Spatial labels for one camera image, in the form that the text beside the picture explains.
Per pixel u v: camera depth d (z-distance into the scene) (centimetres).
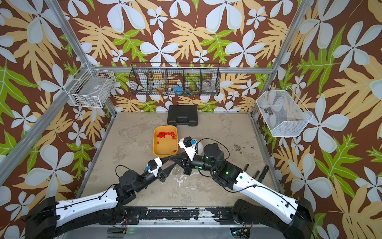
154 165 55
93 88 86
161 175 61
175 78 97
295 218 39
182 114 115
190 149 55
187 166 55
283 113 84
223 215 75
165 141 104
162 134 107
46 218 42
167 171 62
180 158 59
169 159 63
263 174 88
